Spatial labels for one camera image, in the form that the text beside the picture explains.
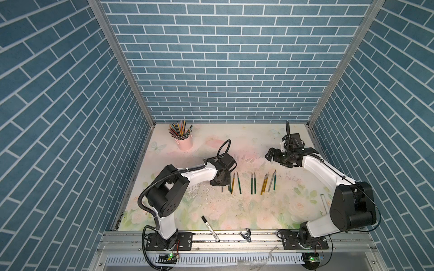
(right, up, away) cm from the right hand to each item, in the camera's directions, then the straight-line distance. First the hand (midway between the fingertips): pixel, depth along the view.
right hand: (274, 158), depth 90 cm
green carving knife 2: (-19, -14, +1) cm, 24 cm away
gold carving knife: (-3, -14, +2) cm, 14 cm away
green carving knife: (+1, -13, +3) cm, 13 cm away
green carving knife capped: (-12, -14, +1) cm, 19 cm away
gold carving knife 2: (-5, -14, +1) cm, 15 cm away
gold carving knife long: (-22, -14, +2) cm, 26 cm away
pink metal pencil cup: (-51, +7, +13) cm, 53 cm away
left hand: (-24, -14, +1) cm, 28 cm away
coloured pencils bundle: (-55, +15, +9) cm, 58 cm away
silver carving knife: (-28, -16, -1) cm, 33 cm away
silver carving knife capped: (-1, -14, +3) cm, 14 cm away
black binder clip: (-17, -34, -15) cm, 40 cm away
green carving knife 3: (-24, -16, 0) cm, 29 cm away
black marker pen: (-31, -33, -15) cm, 48 cm away
